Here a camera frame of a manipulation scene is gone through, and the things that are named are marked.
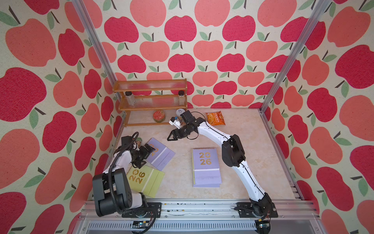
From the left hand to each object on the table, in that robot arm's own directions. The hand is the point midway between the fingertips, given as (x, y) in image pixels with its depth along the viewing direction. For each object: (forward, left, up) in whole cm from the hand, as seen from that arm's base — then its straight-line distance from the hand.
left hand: (151, 155), depth 89 cm
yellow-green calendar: (-7, -26, -1) cm, 27 cm away
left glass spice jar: (+34, +17, +17) cm, 42 cm away
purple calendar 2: (+2, -5, -5) cm, 8 cm away
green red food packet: (+14, +12, -5) cm, 19 cm away
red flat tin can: (+34, 0, 0) cm, 34 cm away
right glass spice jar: (+34, -19, +17) cm, 43 cm away
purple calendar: (-10, -34, 0) cm, 35 cm away
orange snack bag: (+32, -44, -1) cm, 55 cm away
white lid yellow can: (+37, -17, +2) cm, 40 cm away
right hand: (+10, -12, +2) cm, 15 cm away
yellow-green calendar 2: (-13, +1, -5) cm, 14 cm away
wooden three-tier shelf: (+49, +10, +8) cm, 51 cm away
